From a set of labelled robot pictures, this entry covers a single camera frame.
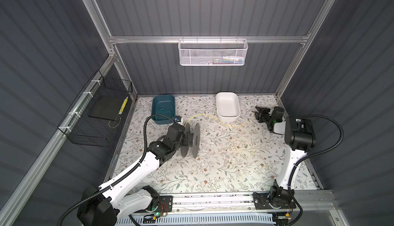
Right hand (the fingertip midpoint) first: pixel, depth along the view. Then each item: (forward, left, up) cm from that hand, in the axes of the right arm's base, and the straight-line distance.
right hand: (256, 107), depth 104 cm
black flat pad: (-19, +85, +25) cm, 91 cm away
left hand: (-26, +47, +11) cm, 55 cm away
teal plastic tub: (+5, +66, -2) cm, 66 cm away
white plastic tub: (+5, +19, -4) cm, 20 cm away
